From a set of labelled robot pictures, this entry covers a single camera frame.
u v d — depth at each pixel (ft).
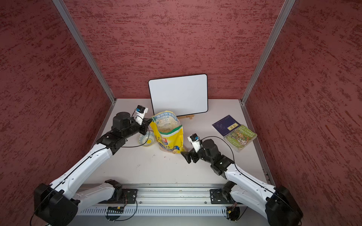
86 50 2.88
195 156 2.29
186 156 2.28
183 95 3.13
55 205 1.20
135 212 2.28
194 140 2.24
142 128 2.19
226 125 3.41
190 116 3.41
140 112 2.11
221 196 2.16
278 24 2.53
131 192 2.48
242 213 2.28
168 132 2.29
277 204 1.31
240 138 3.11
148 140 3.16
